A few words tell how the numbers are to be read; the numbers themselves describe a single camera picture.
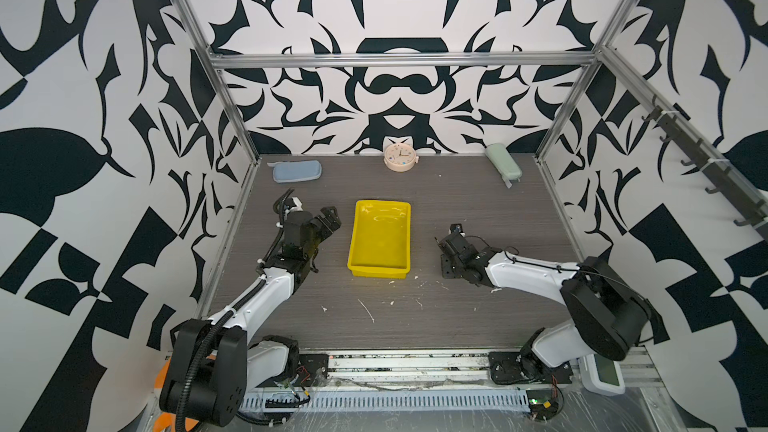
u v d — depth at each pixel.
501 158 1.18
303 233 0.66
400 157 1.17
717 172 0.59
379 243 0.94
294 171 1.12
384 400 0.71
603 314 0.44
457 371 0.76
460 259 0.70
